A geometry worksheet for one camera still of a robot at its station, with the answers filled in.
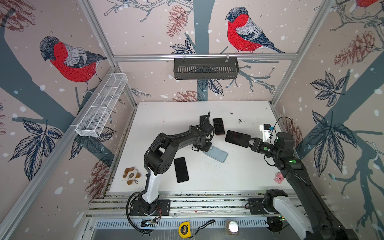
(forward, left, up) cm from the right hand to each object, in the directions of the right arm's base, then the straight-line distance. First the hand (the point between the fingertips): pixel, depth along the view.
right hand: (244, 141), depth 76 cm
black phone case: (+28, +23, -16) cm, 39 cm away
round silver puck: (-36, +8, -9) cm, 38 cm away
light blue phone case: (+2, +13, -20) cm, 24 cm away
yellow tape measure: (-37, +29, -17) cm, 50 cm away
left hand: (+5, +20, -18) cm, 27 cm away
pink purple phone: (+24, +10, -19) cm, 32 cm away
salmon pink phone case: (+24, +10, -19) cm, 32 cm away
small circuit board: (-35, +47, -21) cm, 62 cm away
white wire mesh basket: (+28, +77, +14) cm, 83 cm away
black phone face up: (-9, +34, -19) cm, 40 cm away
